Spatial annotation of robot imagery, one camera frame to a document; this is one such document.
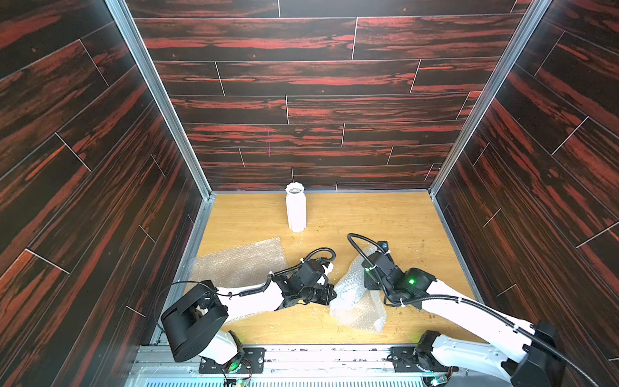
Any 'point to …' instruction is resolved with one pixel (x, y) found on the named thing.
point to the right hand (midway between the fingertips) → (377, 269)
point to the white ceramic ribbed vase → (296, 205)
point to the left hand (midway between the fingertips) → (339, 298)
